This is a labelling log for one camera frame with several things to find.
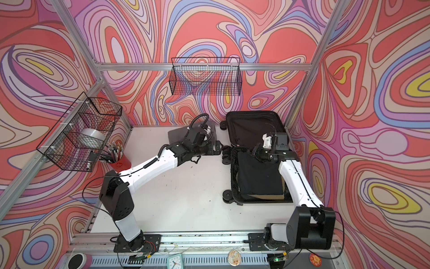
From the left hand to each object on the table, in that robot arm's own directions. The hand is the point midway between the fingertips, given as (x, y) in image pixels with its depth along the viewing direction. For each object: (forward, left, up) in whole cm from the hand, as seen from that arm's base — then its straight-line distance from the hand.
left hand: (218, 146), depth 82 cm
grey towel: (+24, +27, -18) cm, 41 cm away
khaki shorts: (-19, -28, -18) cm, 38 cm away
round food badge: (-44, -6, -20) cm, 49 cm away
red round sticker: (-45, -41, -20) cm, 64 cm away
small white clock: (-45, +18, -19) cm, 52 cm away
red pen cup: (-2, +53, -11) cm, 54 cm away
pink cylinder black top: (-45, +55, -16) cm, 73 cm away
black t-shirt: (-11, -20, -13) cm, 26 cm away
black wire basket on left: (-4, +62, +9) cm, 63 cm away
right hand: (-3, -16, -3) cm, 16 cm away
